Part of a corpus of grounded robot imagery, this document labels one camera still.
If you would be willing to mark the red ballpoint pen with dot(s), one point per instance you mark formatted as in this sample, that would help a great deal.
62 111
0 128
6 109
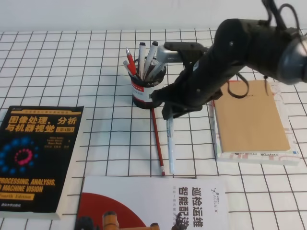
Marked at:
130 61

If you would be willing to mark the grey marker pen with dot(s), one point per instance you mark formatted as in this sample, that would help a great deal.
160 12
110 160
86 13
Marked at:
150 56
170 144
142 49

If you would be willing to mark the grey marker pen leaning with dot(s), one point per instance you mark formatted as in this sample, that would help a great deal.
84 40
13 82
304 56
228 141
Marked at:
150 56

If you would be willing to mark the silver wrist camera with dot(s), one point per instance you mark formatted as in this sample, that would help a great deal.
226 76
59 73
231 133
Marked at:
187 53

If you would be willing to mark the grey pen left short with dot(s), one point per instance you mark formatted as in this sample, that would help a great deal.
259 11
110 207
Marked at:
136 76

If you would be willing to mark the brown kraft notebook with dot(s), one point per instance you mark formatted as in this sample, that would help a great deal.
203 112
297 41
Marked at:
248 119

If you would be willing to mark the red pencil with eraser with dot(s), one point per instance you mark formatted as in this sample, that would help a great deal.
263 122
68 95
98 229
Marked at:
160 157

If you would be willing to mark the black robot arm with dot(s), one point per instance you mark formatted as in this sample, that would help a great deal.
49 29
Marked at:
279 54

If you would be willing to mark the black mesh pen holder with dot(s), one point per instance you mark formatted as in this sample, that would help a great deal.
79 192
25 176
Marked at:
141 90

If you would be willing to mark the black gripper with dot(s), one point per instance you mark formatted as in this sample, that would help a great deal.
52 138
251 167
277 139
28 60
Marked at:
197 85

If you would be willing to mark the grey marker pen upright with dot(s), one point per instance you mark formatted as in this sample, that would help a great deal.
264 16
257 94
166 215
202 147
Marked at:
142 49

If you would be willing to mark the white robot brochure book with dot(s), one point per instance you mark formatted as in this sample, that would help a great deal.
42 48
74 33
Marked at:
141 203

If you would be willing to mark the black image processing textbook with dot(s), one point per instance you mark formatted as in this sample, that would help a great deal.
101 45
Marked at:
38 145

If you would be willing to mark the white book under notebook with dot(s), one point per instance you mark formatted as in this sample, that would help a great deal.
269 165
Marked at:
288 157

